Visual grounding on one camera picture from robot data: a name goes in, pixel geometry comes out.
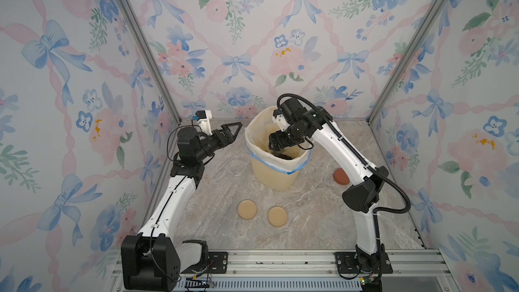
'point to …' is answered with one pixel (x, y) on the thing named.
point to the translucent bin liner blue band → (259, 128)
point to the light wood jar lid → (277, 216)
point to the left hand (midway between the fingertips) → (237, 126)
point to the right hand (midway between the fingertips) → (280, 142)
